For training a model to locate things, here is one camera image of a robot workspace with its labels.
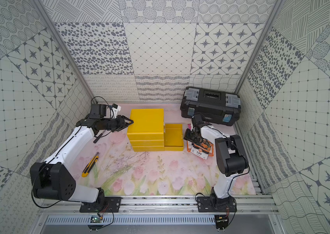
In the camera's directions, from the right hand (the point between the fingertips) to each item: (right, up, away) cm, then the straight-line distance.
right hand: (186, 139), depth 96 cm
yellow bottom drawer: (-9, +1, +1) cm, 9 cm away
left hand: (-34, +13, -14) cm, 39 cm away
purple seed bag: (+10, -5, -3) cm, 12 cm away
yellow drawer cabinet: (-24, +7, -19) cm, 31 cm away
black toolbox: (+20, +22, 0) cm, 30 cm away
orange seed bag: (+1, -6, -1) cm, 7 cm away
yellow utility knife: (-59, -14, -10) cm, 62 cm away
